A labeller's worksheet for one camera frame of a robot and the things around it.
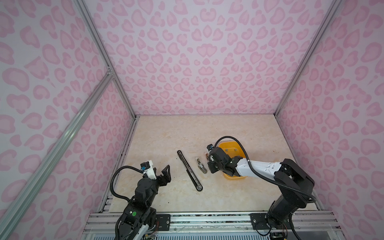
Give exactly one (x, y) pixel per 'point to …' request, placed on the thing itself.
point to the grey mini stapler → (201, 166)
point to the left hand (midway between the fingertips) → (163, 165)
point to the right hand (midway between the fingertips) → (210, 162)
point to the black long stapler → (193, 179)
